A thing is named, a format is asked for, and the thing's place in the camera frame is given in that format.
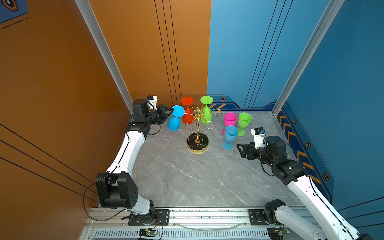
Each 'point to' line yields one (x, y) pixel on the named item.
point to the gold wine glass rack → (198, 142)
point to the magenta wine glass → (230, 119)
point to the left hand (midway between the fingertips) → (175, 107)
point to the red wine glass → (188, 117)
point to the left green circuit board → (148, 232)
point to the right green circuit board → (276, 233)
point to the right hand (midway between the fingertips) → (242, 144)
